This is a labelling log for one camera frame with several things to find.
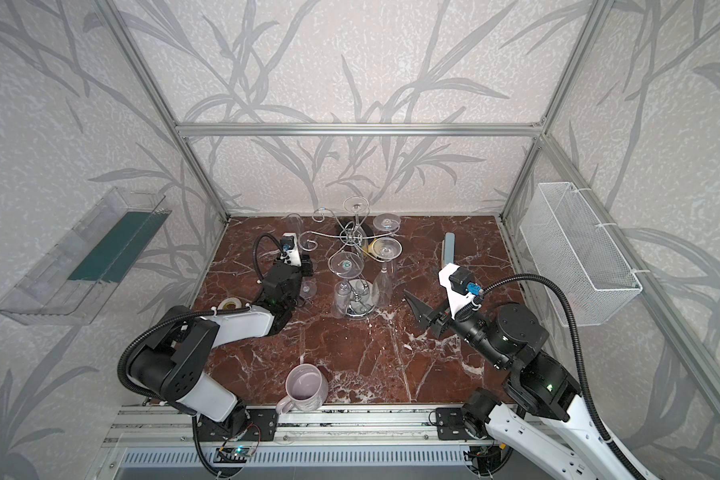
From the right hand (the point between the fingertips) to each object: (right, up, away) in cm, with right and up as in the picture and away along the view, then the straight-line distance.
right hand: (420, 270), depth 57 cm
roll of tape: (-57, -15, +39) cm, 71 cm away
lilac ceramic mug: (-28, -35, +24) cm, 51 cm away
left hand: (-31, +8, +30) cm, 44 cm away
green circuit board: (-44, -47, +15) cm, 66 cm away
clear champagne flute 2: (-7, +4, +12) cm, 14 cm away
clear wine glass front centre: (-15, 0, +7) cm, 17 cm away
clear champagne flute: (-33, +11, +32) cm, 47 cm away
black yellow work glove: (-13, +8, +16) cm, 22 cm away
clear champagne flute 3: (-6, +10, +18) cm, 22 cm away
